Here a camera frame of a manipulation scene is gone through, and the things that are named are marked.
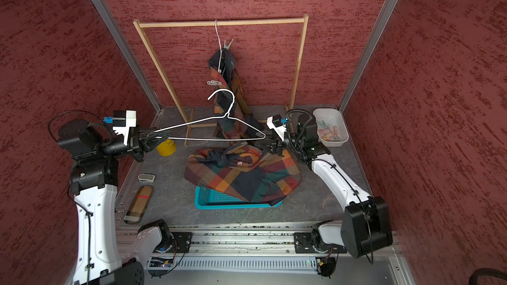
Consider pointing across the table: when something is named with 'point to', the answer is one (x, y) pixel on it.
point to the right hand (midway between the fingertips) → (257, 141)
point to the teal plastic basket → (206, 198)
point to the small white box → (144, 177)
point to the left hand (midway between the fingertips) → (169, 137)
